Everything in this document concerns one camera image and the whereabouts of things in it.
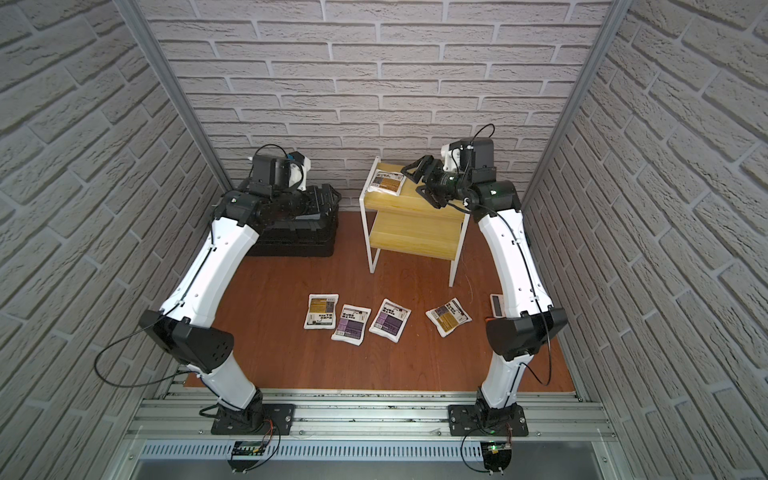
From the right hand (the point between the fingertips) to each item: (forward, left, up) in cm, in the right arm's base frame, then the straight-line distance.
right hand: (412, 177), depth 70 cm
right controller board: (-53, -17, -44) cm, 71 cm away
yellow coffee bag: (-14, +29, -41) cm, 52 cm away
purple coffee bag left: (-18, +19, -41) cm, 49 cm away
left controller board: (-49, +44, -44) cm, 79 cm away
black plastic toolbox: (+8, +31, -27) cm, 42 cm away
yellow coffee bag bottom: (+8, +6, -7) cm, 12 cm away
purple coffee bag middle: (-18, +7, -41) cm, 45 cm away
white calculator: (-15, -28, -41) cm, 51 cm away
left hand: (+2, +20, -5) cm, 20 cm away
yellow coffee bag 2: (-17, -12, -42) cm, 47 cm away
